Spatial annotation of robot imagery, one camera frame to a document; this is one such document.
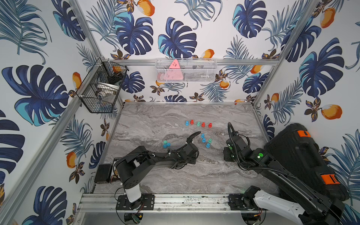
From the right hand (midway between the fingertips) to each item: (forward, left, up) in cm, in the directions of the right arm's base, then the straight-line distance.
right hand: (227, 150), depth 77 cm
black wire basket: (+50, +77, +17) cm, 94 cm away
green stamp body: (+29, +13, -13) cm, 34 cm away
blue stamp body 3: (+11, +8, -14) cm, 19 cm away
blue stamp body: (+29, +22, -13) cm, 39 cm away
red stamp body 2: (+28, +4, -14) cm, 32 cm away
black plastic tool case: (-1, -31, +7) cm, 32 cm away
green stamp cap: (+14, +37, -14) cm, 42 cm away
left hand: (+3, +17, -13) cm, 21 cm away
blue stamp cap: (+10, +37, -14) cm, 41 cm away
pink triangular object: (+44, +30, +21) cm, 57 cm away
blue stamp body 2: (+19, +10, -13) cm, 25 cm away
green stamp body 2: (+14, +6, -13) cm, 20 cm away
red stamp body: (+29, +9, -14) cm, 33 cm away
